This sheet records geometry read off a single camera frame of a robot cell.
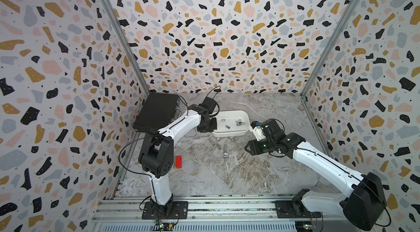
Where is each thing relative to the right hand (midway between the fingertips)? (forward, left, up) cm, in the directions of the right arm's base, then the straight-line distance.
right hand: (247, 147), depth 80 cm
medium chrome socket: (+7, +15, -13) cm, 21 cm away
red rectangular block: (-3, +36, -11) cm, 38 cm away
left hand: (+13, +17, -3) cm, 21 cm away
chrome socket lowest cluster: (+2, +11, -12) cm, 16 cm away
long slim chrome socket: (+7, +11, -13) cm, 19 cm away
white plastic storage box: (+24, +7, -14) cm, 29 cm away
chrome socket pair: (+12, +7, -13) cm, 19 cm away
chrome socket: (+26, +13, -12) cm, 31 cm away
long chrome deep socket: (+11, +20, -13) cm, 26 cm away
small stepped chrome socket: (+21, +10, -13) cm, 26 cm away
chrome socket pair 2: (+24, +2, -12) cm, 27 cm away
